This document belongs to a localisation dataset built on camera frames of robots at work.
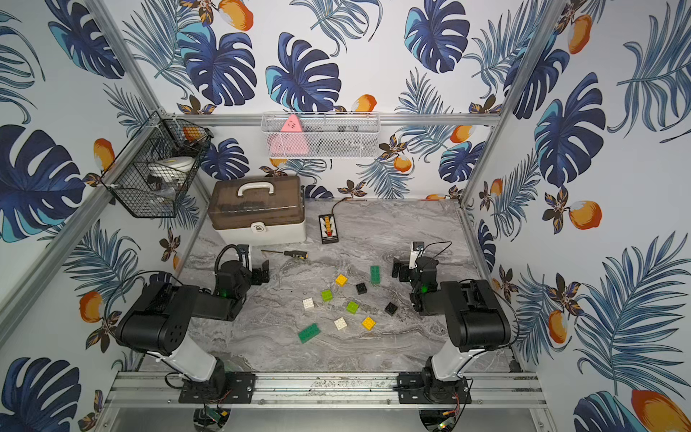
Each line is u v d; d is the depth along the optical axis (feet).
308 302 2.95
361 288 3.03
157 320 1.56
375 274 3.14
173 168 2.62
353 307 2.90
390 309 2.88
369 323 2.81
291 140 2.93
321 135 3.30
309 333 2.74
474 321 1.53
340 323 2.81
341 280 3.11
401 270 2.88
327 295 3.02
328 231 3.58
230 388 2.40
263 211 2.89
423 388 2.19
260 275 2.91
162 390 2.49
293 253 3.36
